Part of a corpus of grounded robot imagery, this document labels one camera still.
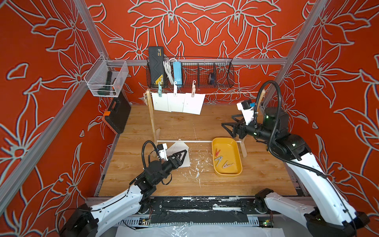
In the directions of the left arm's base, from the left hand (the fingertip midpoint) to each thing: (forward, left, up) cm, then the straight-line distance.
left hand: (185, 152), depth 75 cm
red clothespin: (+9, -20, -16) cm, 27 cm away
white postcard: (+13, +6, -18) cm, 23 cm away
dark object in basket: (+46, -14, +15) cm, 50 cm away
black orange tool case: (+27, +48, -2) cm, 55 cm away
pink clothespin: (+1, -24, -15) cm, 28 cm away
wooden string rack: (+23, +22, -15) cm, 35 cm away
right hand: (+5, -17, +21) cm, 28 cm away
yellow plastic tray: (+7, -26, -16) cm, 31 cm away
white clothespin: (+5, -21, -14) cm, 26 cm away
